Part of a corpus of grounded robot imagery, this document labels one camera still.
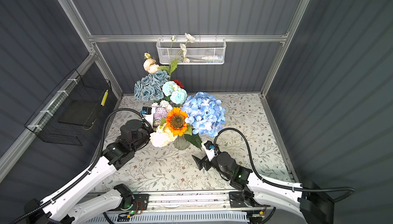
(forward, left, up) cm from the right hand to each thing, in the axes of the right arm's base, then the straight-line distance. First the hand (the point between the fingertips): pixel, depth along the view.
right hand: (201, 151), depth 77 cm
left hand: (+9, +17, +14) cm, 24 cm away
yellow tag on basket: (+24, +53, +14) cm, 60 cm away
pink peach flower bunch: (+10, +17, +22) cm, 29 cm away
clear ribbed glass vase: (-5, +8, +18) cm, 20 cm away
